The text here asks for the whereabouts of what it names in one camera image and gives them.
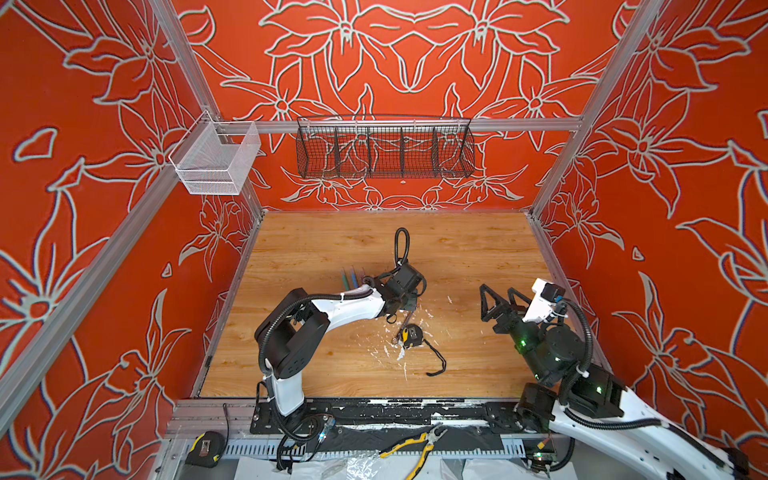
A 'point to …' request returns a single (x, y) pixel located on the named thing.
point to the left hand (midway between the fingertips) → (409, 293)
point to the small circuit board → (545, 454)
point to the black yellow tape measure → (206, 449)
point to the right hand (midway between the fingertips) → (489, 289)
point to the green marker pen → (345, 279)
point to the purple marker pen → (361, 275)
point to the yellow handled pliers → (431, 436)
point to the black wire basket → (379, 146)
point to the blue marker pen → (354, 277)
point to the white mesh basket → (210, 156)
